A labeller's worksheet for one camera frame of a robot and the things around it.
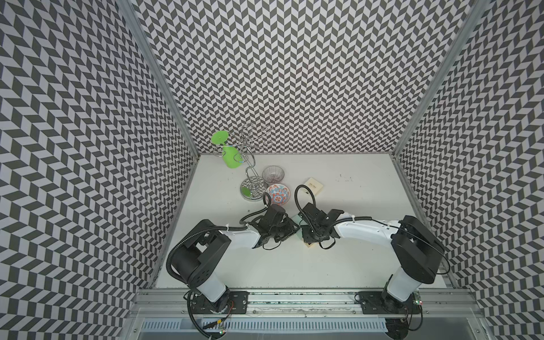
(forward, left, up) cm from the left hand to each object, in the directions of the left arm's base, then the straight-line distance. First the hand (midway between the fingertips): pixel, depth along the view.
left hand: (298, 231), depth 88 cm
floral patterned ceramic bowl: (+19, +8, -1) cm, 21 cm away
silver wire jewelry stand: (+23, +22, -1) cm, 31 cm away
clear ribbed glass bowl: (+31, +12, -1) cm, 33 cm away
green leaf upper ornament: (+28, +32, +28) cm, 50 cm away
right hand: (-3, -4, -1) cm, 5 cm away
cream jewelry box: (+23, -10, 0) cm, 25 cm away
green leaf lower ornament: (+27, +29, +17) cm, 43 cm away
